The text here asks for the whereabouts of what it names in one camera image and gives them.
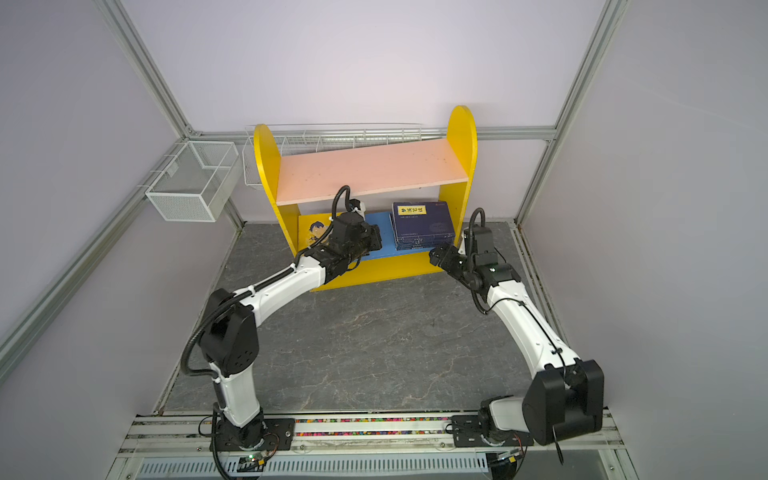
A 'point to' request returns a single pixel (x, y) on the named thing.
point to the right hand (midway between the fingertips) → (440, 259)
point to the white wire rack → (294, 139)
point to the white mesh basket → (198, 182)
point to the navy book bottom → (422, 239)
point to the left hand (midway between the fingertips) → (383, 231)
